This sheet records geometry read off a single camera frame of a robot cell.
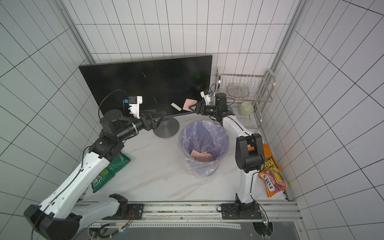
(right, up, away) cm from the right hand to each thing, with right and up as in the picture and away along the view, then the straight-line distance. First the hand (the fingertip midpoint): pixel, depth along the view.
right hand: (186, 109), depth 86 cm
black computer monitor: (-17, +18, +13) cm, 28 cm away
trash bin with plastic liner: (+10, -20, 0) cm, 23 cm away
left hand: (-11, -4, -20) cm, 23 cm away
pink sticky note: (+2, +4, +2) cm, 4 cm away
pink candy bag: (+49, -40, -6) cm, 63 cm away
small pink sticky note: (+9, -28, -3) cm, 29 cm away
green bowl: (+43, +2, +20) cm, 48 cm away
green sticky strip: (-6, +2, +1) cm, 6 cm away
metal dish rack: (+37, +9, +4) cm, 38 cm away
